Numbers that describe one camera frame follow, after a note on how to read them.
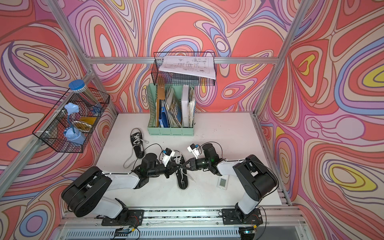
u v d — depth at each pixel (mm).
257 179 471
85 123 704
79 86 688
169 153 762
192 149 819
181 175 840
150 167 693
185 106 939
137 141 982
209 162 721
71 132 663
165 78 1013
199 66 840
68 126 736
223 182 840
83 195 437
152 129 1042
